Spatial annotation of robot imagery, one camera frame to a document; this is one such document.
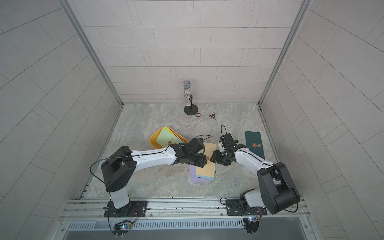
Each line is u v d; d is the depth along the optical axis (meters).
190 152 0.65
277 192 0.41
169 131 0.93
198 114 1.10
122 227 0.65
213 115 1.09
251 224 0.68
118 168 0.47
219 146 0.82
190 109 1.12
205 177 0.80
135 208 0.70
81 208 0.72
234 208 0.71
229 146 0.68
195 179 0.81
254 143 0.94
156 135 0.94
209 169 0.85
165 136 0.93
